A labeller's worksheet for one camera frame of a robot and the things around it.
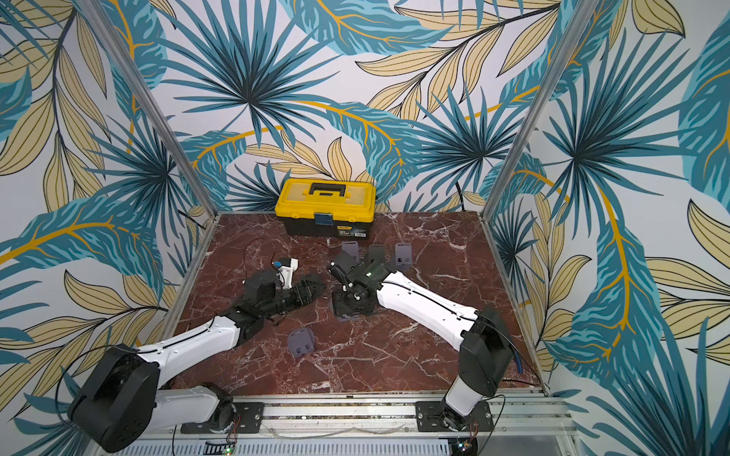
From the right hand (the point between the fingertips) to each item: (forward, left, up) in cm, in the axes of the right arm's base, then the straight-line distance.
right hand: (342, 308), depth 79 cm
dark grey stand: (+24, -11, -8) cm, 28 cm away
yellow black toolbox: (+36, +6, +2) cm, 37 cm away
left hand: (+5, +6, +1) cm, 7 cm away
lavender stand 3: (-4, +13, -13) cm, 19 cm away
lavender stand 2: (+24, -21, -8) cm, 33 cm away
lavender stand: (+26, -3, -6) cm, 26 cm away
